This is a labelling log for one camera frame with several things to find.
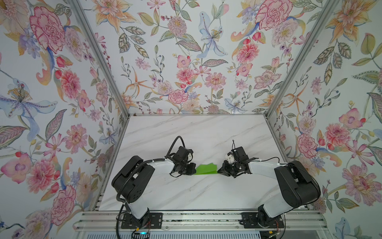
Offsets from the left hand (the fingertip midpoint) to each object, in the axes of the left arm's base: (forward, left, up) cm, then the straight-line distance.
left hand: (197, 172), depth 89 cm
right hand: (+1, -13, -1) cm, 13 cm away
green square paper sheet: (+2, -8, 0) cm, 8 cm away
